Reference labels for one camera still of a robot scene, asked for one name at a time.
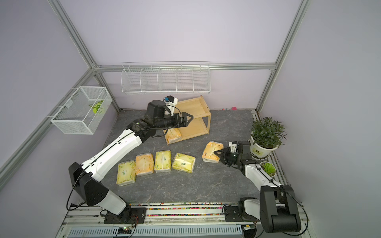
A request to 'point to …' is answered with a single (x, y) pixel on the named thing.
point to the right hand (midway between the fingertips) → (214, 152)
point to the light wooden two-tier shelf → (200, 124)
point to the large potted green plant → (268, 134)
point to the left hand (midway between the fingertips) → (187, 118)
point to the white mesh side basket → (82, 113)
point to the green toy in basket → (95, 106)
